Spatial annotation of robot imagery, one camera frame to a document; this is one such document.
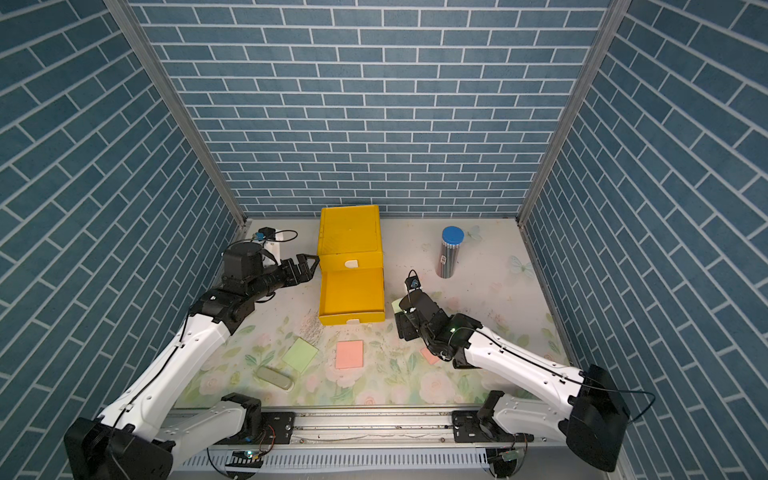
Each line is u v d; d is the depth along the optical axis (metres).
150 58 0.77
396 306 0.81
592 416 0.39
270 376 0.79
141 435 0.39
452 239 0.89
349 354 0.86
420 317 0.59
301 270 0.68
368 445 0.73
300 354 0.86
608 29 0.73
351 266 0.85
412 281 0.70
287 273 0.68
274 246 0.68
